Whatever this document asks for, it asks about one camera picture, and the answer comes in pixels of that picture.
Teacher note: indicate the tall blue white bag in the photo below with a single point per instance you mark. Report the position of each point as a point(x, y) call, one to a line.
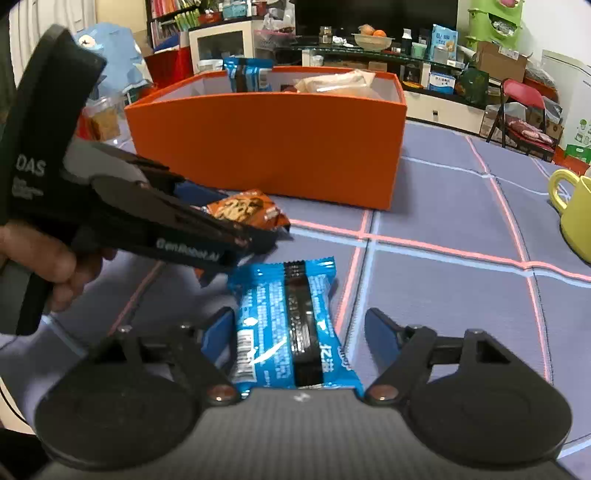
point(444, 44)

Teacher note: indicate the fruit bowl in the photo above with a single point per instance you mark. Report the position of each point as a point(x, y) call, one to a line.
point(371, 39)

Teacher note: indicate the blue white box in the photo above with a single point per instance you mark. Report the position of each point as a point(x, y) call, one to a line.
point(441, 84)

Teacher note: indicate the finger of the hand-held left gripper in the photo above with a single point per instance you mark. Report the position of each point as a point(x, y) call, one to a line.
point(138, 170)
point(161, 226)

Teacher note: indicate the blue cookie packet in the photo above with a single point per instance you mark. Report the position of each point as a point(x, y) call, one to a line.
point(249, 74)
point(268, 314)

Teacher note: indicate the black television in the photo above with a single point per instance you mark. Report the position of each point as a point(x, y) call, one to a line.
point(332, 16)

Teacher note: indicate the red bag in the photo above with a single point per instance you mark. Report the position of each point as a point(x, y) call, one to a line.
point(168, 67)

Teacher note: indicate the blue star print cloth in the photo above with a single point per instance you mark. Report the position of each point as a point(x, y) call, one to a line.
point(124, 60)

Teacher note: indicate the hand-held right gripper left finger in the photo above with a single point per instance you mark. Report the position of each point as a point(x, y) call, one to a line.
point(217, 337)

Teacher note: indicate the red-brown cookie packet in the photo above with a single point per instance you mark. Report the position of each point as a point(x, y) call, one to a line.
point(244, 207)

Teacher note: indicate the red folding chair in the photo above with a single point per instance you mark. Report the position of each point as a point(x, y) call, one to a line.
point(521, 115)

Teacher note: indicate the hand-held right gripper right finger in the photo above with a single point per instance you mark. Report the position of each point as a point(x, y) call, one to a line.
point(383, 334)

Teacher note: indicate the bookshelf with books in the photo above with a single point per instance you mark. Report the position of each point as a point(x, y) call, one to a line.
point(175, 18)

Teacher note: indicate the clear plastic cup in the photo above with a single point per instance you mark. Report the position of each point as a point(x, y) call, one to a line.
point(104, 122)

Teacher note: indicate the dark green bag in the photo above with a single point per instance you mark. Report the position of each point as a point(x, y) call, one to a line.
point(473, 87)

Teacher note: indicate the green mug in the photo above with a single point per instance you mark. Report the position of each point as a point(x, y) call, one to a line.
point(579, 221)

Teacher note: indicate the beige bread packet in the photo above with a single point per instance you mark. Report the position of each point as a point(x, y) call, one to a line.
point(337, 83)

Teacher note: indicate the white glass door cabinet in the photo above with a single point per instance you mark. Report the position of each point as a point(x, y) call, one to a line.
point(217, 44)

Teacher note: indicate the green plastic drawers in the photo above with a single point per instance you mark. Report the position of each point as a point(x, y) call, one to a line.
point(496, 25)

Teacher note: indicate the person's left hand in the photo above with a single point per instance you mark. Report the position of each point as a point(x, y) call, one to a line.
point(46, 254)

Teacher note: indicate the orange cardboard box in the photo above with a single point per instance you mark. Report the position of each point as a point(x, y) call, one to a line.
point(277, 147)

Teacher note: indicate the white chest freezer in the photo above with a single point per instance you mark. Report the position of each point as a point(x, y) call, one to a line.
point(572, 106)

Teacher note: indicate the blue plaid tablecloth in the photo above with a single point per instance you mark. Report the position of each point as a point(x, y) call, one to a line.
point(438, 300)

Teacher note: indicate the open cardboard box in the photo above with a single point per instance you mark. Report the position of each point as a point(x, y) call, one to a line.
point(503, 62)

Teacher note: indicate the glass top television stand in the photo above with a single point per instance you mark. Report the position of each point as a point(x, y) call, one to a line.
point(438, 108)

